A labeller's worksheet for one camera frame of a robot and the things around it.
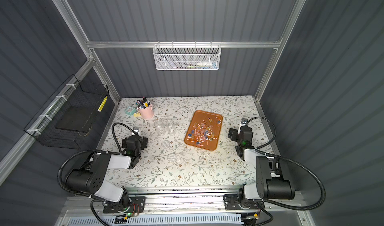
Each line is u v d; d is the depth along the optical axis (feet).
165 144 3.08
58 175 1.39
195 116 3.58
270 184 1.42
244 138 2.31
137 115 3.59
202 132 3.24
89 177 1.48
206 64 2.92
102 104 2.71
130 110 3.66
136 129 2.71
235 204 2.41
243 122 2.65
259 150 1.82
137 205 2.37
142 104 3.32
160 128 3.10
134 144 2.38
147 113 3.45
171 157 2.91
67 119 2.37
